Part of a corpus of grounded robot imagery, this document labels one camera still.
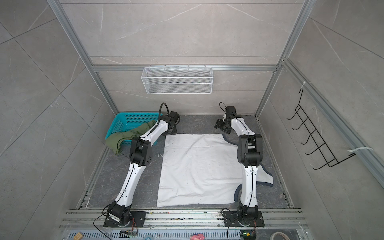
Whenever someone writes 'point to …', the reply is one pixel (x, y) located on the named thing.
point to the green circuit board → (247, 234)
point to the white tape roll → (272, 235)
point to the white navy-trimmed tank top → (202, 169)
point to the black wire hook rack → (331, 160)
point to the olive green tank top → (134, 133)
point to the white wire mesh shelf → (177, 80)
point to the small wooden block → (78, 236)
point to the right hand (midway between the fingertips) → (218, 126)
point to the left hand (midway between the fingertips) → (170, 129)
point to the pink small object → (199, 236)
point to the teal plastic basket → (123, 120)
